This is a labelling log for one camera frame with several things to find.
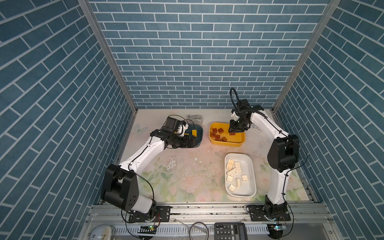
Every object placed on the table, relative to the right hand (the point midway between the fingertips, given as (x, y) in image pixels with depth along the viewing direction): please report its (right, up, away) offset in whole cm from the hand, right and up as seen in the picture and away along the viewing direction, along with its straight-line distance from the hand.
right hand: (230, 128), depth 93 cm
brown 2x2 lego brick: (-7, -6, +9) cm, 13 cm away
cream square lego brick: (+2, -29, -13) cm, 32 cm away
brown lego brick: (-4, -2, +12) cm, 13 cm away
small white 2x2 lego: (+7, -28, -9) cm, 30 cm away
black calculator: (-5, -46, -26) cm, 53 cm away
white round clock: (-60, -42, -31) cm, 80 cm away
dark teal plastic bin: (-19, -3, +9) cm, 21 cm away
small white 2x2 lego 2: (-2, -28, -9) cm, 30 cm away
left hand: (-24, -7, -10) cm, 27 cm away
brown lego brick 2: (-10, -4, +11) cm, 16 cm away
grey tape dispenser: (-21, +7, +16) cm, 27 cm away
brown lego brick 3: (-2, -7, +8) cm, 11 cm away
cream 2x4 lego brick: (-1, -22, -4) cm, 22 cm away
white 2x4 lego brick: (+4, -22, -5) cm, 23 cm away
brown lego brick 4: (+1, -3, -2) cm, 4 cm away
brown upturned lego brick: (-9, -2, +12) cm, 15 cm away
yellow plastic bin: (+5, -8, +3) cm, 10 cm away
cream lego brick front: (-1, -32, -11) cm, 34 cm away
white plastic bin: (+4, -27, -7) cm, 28 cm away
